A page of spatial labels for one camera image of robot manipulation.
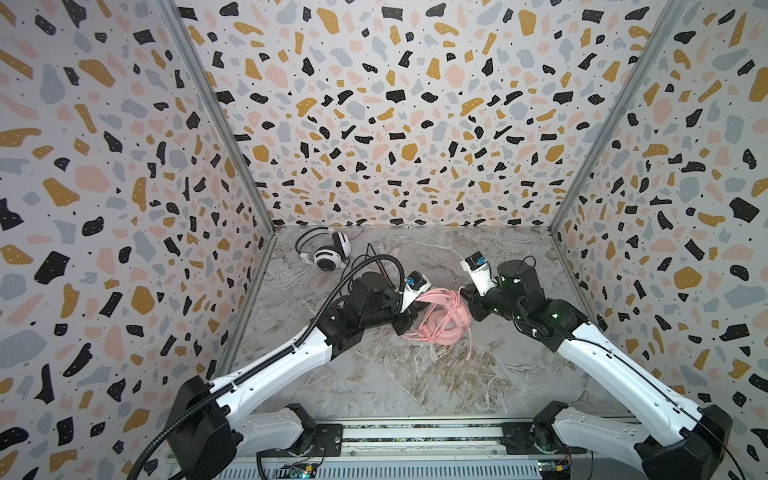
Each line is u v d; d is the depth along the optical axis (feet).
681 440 1.27
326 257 3.36
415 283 2.02
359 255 3.81
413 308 2.15
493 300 2.06
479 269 2.09
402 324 2.13
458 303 2.40
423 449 2.40
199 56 2.54
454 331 2.57
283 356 1.54
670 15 2.35
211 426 1.24
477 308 2.14
